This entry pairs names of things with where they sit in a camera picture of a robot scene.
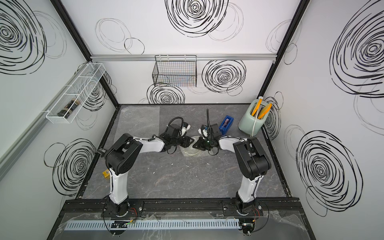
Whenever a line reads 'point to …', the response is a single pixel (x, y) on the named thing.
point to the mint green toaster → (250, 123)
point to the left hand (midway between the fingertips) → (191, 140)
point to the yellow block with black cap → (106, 174)
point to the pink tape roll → (226, 121)
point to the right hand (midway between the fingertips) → (194, 146)
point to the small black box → (102, 151)
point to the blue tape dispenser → (226, 124)
